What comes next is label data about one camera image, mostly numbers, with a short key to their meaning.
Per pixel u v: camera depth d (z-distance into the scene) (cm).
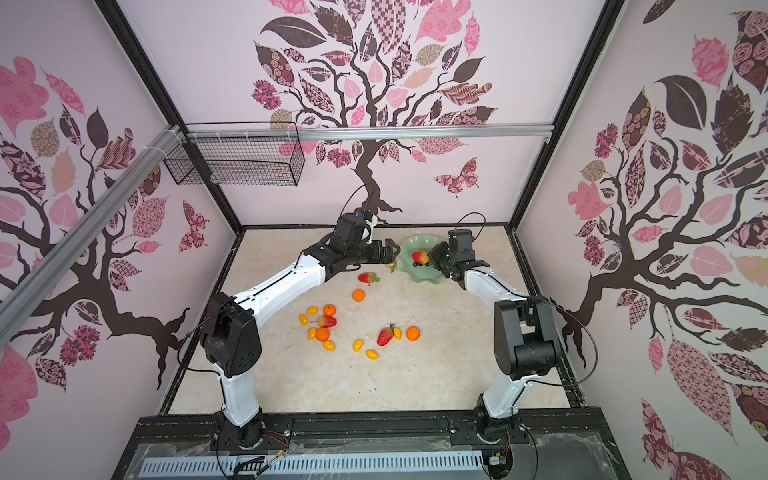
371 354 86
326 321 92
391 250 78
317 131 94
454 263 72
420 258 93
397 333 90
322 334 89
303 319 93
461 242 73
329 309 95
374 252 76
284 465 70
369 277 103
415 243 109
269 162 81
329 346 88
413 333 90
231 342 48
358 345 88
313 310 95
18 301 50
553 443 72
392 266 106
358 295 98
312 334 90
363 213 76
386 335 89
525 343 47
